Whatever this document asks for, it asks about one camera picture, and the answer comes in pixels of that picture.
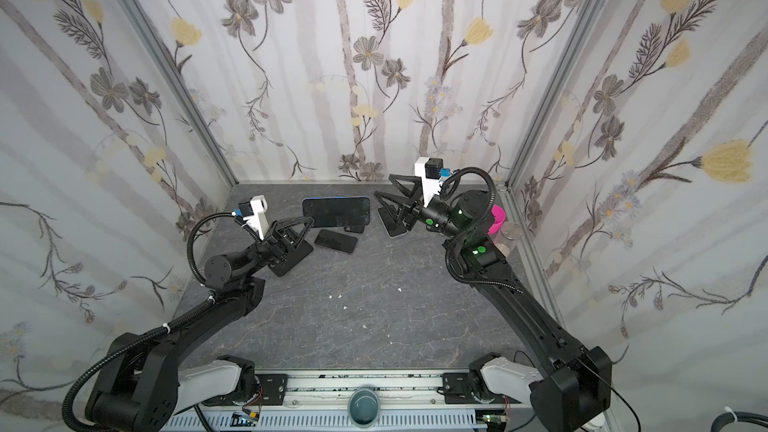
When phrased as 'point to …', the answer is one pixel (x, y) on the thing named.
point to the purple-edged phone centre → (336, 241)
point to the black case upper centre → (355, 229)
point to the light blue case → (391, 229)
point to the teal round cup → (364, 408)
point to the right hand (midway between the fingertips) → (384, 183)
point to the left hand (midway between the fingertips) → (307, 219)
